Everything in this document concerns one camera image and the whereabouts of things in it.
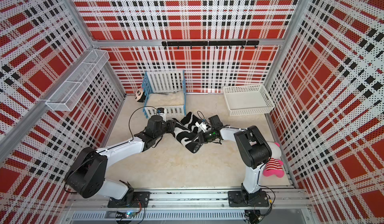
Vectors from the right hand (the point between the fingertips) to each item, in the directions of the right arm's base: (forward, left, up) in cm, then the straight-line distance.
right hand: (196, 140), depth 90 cm
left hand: (+9, +12, +8) cm, 17 cm away
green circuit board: (-37, +33, -3) cm, 49 cm away
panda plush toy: (+36, +43, +3) cm, 57 cm away
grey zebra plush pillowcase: (+5, +7, +3) cm, 9 cm away
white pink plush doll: (-17, -41, +3) cm, 44 cm away
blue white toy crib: (+48, +27, -3) cm, 55 cm away
